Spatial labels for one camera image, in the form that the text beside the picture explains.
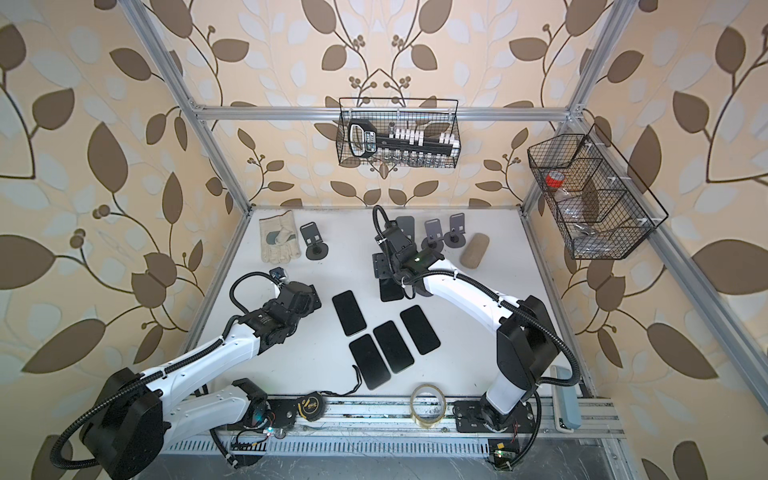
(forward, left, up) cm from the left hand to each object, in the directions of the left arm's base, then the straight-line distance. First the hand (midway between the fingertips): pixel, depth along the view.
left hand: (298, 293), depth 86 cm
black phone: (-6, -36, -10) cm, 38 cm away
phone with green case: (-12, -28, -9) cm, 32 cm away
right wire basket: (+10, -80, +26) cm, 85 cm away
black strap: (-24, -16, -11) cm, 31 cm away
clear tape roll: (-26, -37, -10) cm, 47 cm away
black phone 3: (+1, -27, +1) cm, 27 cm away
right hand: (+7, -26, +6) cm, 28 cm away
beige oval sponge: (+22, -56, -7) cm, 61 cm away
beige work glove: (+28, +15, -8) cm, 32 cm away
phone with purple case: (-16, -21, -10) cm, 28 cm away
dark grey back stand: (+24, +1, -9) cm, 25 cm away
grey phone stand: (+25, -42, -5) cm, 49 cm away
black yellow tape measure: (-28, -8, -7) cm, 30 cm away
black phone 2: (0, -13, -11) cm, 18 cm away
